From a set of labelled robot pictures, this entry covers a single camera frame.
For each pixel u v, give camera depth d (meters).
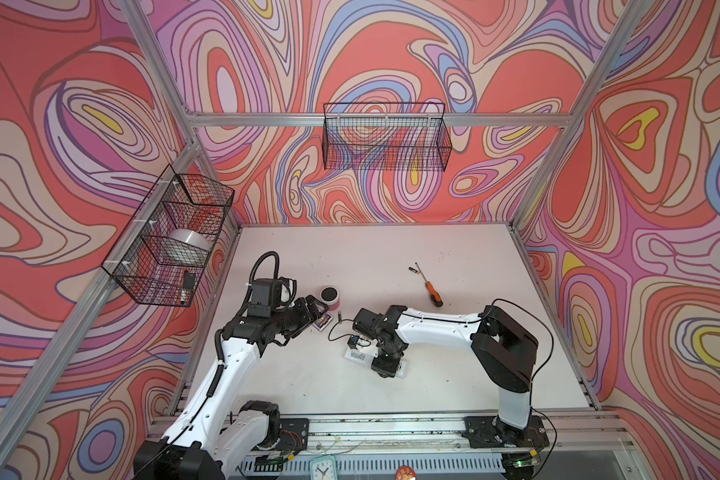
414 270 1.05
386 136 0.96
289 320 0.67
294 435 0.72
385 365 0.75
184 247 0.70
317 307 0.70
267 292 0.60
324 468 0.68
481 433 0.73
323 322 0.92
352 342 0.79
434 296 0.97
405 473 0.69
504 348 0.50
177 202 0.74
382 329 0.64
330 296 0.93
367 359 0.82
